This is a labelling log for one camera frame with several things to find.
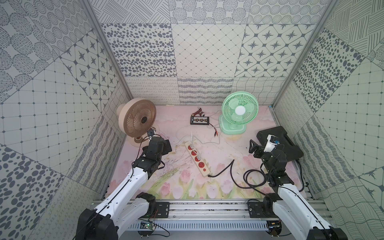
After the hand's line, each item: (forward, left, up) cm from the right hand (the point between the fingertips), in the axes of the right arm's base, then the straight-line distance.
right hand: (258, 143), depth 84 cm
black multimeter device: (+26, +34, -12) cm, 44 cm away
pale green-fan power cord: (+7, +30, -13) cm, 34 cm away
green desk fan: (+17, +10, +11) cm, 22 cm away
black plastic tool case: (+1, -24, -12) cm, 27 cm away
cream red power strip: (-7, +34, -10) cm, 36 cm away
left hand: (-1, +57, +3) cm, 58 cm away
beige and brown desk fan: (+7, +68, +15) cm, 70 cm away
